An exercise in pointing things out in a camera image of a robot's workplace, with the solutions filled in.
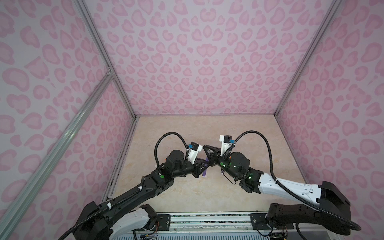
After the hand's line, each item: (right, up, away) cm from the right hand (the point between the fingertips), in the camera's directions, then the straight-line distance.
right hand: (202, 148), depth 69 cm
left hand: (+4, -6, +1) cm, 7 cm away
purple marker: (+1, -12, +2) cm, 12 cm away
